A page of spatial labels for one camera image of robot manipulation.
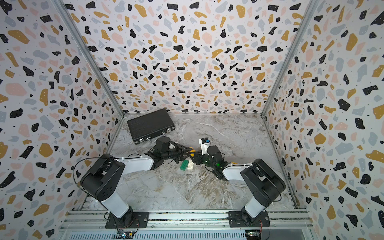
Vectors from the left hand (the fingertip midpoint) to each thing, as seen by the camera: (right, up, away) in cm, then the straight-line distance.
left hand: (194, 150), depth 85 cm
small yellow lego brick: (-1, -3, +1) cm, 3 cm away
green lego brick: (-7, -10, +7) cm, 14 cm away
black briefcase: (-32, +14, +21) cm, 40 cm away
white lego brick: (-3, -10, +7) cm, 13 cm away
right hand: (-2, -2, +2) cm, 4 cm away
